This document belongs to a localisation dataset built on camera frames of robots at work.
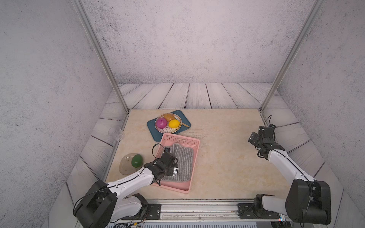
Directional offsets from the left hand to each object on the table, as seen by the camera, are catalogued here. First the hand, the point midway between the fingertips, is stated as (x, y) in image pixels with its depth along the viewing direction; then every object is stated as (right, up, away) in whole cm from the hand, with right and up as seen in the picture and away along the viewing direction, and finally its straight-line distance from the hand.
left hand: (171, 167), depth 87 cm
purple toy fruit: (-9, +26, +18) cm, 33 cm away
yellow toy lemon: (0, +26, +18) cm, 32 cm away
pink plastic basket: (-4, +15, +12) cm, 19 cm away
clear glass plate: (-29, 0, +2) cm, 29 cm away
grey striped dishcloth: (+8, +5, +7) cm, 12 cm away
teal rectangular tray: (-11, +18, +15) cm, 26 cm away
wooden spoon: (+8, +25, +24) cm, 35 cm away
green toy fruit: (-21, +3, +2) cm, 22 cm away
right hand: (+55, +18, -1) cm, 58 cm away
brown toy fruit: (-4, +31, +24) cm, 39 cm away
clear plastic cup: (-40, +20, +16) cm, 48 cm away
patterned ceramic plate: (-5, +21, +21) cm, 30 cm away
